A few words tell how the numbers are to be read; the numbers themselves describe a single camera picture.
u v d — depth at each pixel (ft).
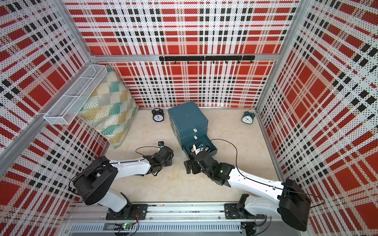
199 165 1.98
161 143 2.74
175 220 2.37
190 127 2.69
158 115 3.57
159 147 2.68
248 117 3.54
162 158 2.35
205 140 3.33
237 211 2.13
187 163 2.27
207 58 2.96
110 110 2.83
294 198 1.41
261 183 1.52
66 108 2.29
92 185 1.45
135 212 2.40
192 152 3.06
